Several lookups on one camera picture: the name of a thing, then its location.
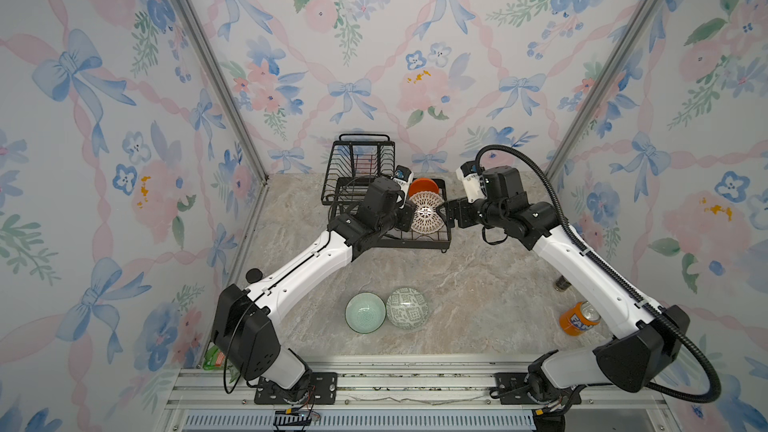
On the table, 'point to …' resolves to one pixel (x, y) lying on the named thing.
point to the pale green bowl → (365, 313)
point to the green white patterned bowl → (407, 308)
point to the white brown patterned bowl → (426, 219)
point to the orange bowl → (421, 185)
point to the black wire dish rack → (353, 162)
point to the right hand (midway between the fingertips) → (450, 203)
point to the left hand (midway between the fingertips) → (412, 199)
